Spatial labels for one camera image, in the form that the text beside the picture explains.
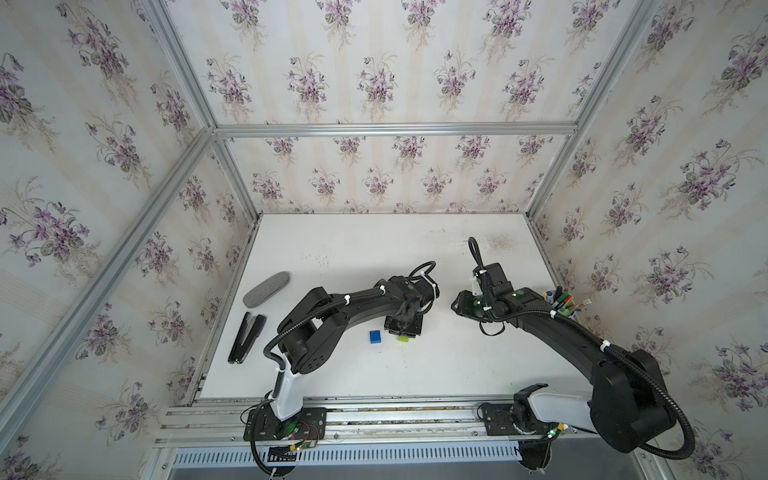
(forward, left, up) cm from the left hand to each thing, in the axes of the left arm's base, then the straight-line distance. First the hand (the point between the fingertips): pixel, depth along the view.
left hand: (411, 333), depth 87 cm
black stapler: (+2, +47, +1) cm, 47 cm away
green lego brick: (-2, +2, +1) cm, 3 cm away
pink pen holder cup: (+5, -43, +10) cm, 45 cm away
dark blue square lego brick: (-1, +11, +1) cm, 11 cm away
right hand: (+5, -15, +6) cm, 17 cm away
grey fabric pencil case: (+15, +47, +1) cm, 49 cm away
